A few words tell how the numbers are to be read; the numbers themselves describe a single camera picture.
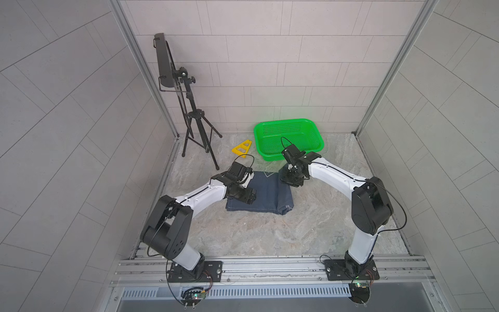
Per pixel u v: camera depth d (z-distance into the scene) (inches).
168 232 16.9
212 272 27.9
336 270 27.8
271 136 44.3
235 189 28.2
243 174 28.7
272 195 35.8
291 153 27.9
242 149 42.8
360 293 26.6
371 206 18.7
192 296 25.4
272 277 27.8
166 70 23.6
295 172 26.9
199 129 36.8
